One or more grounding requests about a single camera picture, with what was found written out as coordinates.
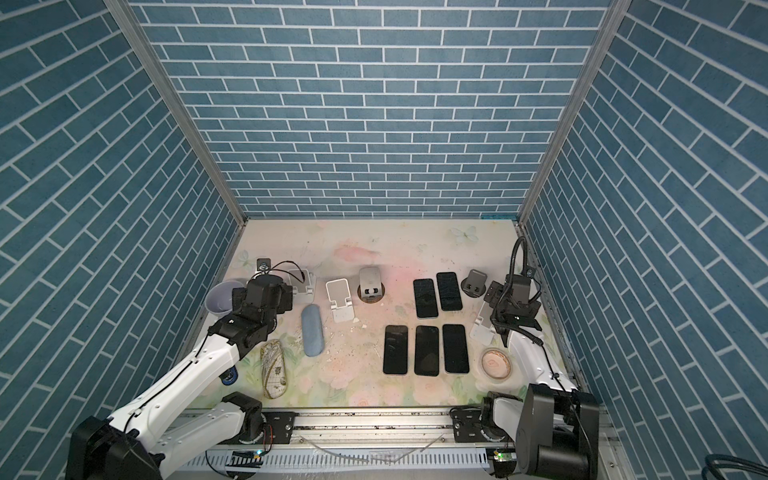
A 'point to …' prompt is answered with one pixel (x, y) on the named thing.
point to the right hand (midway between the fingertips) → (510, 289)
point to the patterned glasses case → (273, 369)
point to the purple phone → (396, 349)
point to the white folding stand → (483, 330)
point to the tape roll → (496, 364)
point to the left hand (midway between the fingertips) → (267, 287)
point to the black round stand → (474, 285)
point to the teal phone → (425, 298)
